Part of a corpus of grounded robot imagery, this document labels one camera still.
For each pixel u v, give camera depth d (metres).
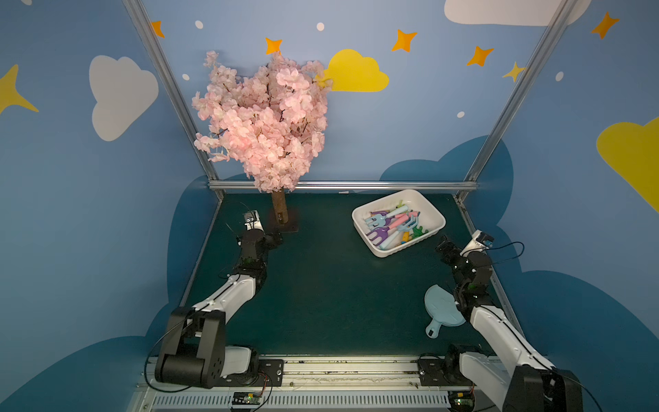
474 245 0.73
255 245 0.65
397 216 1.11
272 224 1.08
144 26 0.71
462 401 0.73
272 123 0.62
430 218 1.10
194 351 0.41
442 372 0.74
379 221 1.11
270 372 0.75
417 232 1.08
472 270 0.61
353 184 1.32
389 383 0.74
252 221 0.73
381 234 1.07
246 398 0.72
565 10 0.69
